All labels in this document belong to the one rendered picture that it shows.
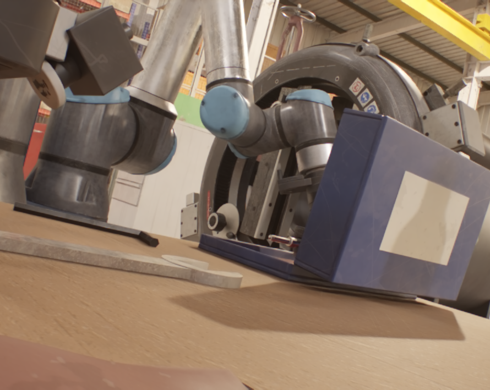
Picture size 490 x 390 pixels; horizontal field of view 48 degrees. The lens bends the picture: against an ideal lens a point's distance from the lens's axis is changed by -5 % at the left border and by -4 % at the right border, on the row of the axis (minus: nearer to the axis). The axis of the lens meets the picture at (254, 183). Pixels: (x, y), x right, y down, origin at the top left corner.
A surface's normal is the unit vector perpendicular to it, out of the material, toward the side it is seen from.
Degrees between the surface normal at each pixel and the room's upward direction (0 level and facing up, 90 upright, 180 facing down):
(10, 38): 90
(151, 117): 99
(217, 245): 90
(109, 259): 90
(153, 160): 118
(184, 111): 90
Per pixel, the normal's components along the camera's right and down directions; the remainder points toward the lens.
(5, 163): 0.94, -0.13
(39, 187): -0.20, -0.44
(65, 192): 0.33, -0.31
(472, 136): 0.67, -0.26
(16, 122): 0.91, 0.22
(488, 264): 0.55, 0.35
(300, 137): -0.77, -0.02
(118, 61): 0.66, 0.13
